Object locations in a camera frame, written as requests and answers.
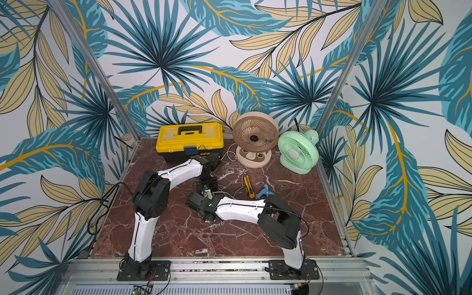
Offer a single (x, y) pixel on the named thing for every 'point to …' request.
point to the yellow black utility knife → (249, 186)
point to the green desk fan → (298, 151)
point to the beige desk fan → (255, 134)
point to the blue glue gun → (264, 192)
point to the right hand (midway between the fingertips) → (205, 209)
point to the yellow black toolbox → (180, 142)
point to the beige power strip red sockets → (208, 222)
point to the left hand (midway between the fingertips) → (212, 194)
